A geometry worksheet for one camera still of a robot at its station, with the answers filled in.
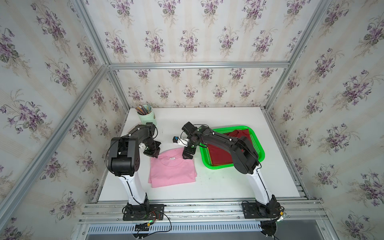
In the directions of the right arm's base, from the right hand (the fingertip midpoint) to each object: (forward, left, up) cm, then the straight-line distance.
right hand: (187, 149), depth 94 cm
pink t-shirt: (-13, +9, 0) cm, 16 cm away
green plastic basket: (+2, -43, +5) cm, 43 cm away
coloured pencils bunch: (+23, +31, +11) cm, 41 cm away
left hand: (-3, +17, -1) cm, 17 cm away
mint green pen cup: (+18, +27, +10) cm, 34 cm away
